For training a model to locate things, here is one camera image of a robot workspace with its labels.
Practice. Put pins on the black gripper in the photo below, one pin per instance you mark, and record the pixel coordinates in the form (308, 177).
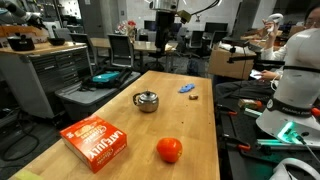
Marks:
(165, 22)

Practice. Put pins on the white handheld phone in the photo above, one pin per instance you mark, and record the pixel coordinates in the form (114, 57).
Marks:
(255, 74)

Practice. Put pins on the white VR controller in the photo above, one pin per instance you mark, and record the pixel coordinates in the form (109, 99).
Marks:
(276, 17)

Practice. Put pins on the grey background robot arm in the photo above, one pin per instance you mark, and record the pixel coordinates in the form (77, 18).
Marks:
(16, 8)

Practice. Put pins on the silver metal kettle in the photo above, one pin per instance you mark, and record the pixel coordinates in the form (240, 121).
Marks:
(146, 105)

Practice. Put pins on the person right hand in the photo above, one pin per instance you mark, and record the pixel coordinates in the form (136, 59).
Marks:
(270, 29)

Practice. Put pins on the person left hand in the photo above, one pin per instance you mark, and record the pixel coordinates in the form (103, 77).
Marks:
(266, 75)

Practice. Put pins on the black swivel chair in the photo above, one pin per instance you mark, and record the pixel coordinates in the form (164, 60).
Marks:
(160, 61)

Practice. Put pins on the black computer monitor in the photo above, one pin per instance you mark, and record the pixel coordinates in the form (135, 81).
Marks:
(216, 27)
(151, 25)

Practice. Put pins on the black office chair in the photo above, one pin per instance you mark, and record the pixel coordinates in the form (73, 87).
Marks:
(196, 37)
(216, 36)

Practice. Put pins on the red flower bouquet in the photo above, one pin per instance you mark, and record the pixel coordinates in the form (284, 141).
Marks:
(130, 24)

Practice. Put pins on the dark blue backpack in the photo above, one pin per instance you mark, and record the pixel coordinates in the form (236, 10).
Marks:
(192, 68)

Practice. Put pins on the grey mesh office chair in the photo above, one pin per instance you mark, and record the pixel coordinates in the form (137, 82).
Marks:
(80, 37)
(120, 46)

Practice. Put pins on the wooden meeting table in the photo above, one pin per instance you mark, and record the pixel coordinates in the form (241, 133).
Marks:
(100, 41)

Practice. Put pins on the large cardboard box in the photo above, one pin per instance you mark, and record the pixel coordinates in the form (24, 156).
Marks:
(226, 65)

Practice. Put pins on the teal and black bag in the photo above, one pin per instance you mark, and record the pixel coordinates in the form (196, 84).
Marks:
(105, 77)

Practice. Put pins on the grey low platform cart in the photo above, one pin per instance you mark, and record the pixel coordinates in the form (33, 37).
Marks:
(83, 100)

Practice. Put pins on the light grey chair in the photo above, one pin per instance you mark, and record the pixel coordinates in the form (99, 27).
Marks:
(62, 33)

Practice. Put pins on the brown orange block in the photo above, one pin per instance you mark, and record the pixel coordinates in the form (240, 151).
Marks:
(248, 103)

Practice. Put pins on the black bowl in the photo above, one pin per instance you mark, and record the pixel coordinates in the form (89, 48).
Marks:
(56, 41)

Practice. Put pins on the red toy tomato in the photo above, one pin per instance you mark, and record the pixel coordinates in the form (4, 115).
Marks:
(169, 150)

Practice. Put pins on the seated person white shirt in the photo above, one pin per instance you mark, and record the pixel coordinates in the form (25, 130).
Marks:
(276, 53)

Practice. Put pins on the grey drawer cabinet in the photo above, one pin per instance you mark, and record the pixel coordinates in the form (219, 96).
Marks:
(50, 73)

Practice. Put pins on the orange cracker box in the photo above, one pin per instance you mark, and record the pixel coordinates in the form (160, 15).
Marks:
(93, 143)

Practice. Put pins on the wooden crate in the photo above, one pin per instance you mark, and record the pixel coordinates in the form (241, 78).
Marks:
(36, 31)

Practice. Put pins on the black cooking pot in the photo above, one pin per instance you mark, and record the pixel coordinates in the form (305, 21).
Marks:
(20, 43)

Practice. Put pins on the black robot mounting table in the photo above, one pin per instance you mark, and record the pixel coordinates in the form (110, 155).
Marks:
(240, 166)

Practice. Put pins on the yellow sponge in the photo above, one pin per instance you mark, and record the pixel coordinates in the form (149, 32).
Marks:
(26, 175)

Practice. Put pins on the wrist mounted camera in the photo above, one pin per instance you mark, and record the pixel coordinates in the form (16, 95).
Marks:
(184, 16)

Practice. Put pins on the black camera on boom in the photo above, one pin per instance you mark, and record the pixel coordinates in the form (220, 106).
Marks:
(246, 59)

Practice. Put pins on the aluminium extrusion rail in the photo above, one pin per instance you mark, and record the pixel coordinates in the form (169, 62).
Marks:
(253, 112)
(276, 142)

